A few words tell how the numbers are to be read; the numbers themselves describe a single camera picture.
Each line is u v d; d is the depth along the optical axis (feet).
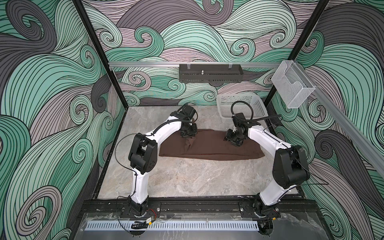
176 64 3.05
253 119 2.73
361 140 1.76
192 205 2.48
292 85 2.63
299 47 2.79
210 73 3.19
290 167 1.50
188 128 2.53
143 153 1.67
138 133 1.75
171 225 2.29
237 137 2.50
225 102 3.89
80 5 2.33
